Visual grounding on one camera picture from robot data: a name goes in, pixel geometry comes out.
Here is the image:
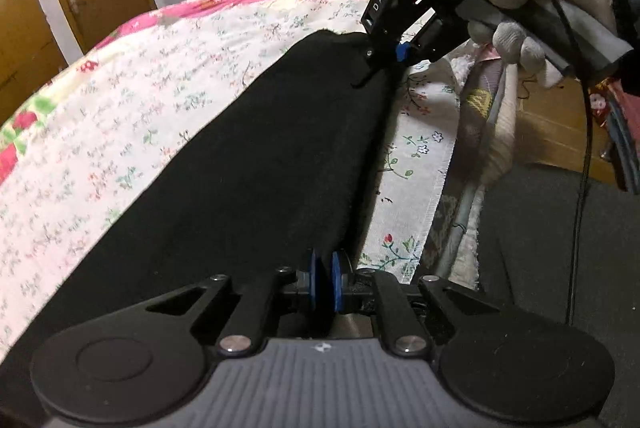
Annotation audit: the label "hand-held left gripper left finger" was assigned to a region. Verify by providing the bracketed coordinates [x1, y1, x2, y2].
[127, 249, 323, 355]

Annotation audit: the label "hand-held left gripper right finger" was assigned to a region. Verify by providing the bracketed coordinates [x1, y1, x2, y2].
[330, 250, 516, 357]

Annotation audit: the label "black pants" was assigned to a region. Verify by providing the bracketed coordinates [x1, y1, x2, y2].
[0, 29, 401, 409]

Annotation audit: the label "dark grey floor mat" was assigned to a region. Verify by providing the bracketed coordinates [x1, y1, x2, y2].
[475, 163, 640, 428]

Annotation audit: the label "red patterned cloth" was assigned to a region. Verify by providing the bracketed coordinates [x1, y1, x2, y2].
[589, 77, 640, 134]

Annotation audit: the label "white floral bedsheet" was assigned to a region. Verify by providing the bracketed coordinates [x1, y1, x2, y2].
[0, 0, 461, 359]

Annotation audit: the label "yellow wooden wardrobe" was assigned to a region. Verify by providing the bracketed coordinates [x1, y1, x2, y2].
[0, 0, 68, 124]

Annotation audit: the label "grey metal bed frame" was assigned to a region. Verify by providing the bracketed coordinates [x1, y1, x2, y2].
[435, 73, 501, 281]

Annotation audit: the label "black cable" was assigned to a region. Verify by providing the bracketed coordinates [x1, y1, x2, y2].
[480, 0, 601, 324]

